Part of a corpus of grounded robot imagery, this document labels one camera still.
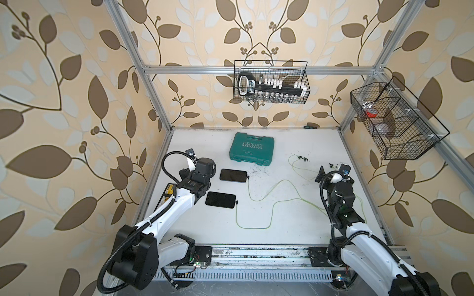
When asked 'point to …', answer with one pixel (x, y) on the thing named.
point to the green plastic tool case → (252, 150)
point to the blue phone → (233, 175)
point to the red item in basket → (371, 115)
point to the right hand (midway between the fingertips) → (332, 170)
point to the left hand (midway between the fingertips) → (194, 164)
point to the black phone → (220, 199)
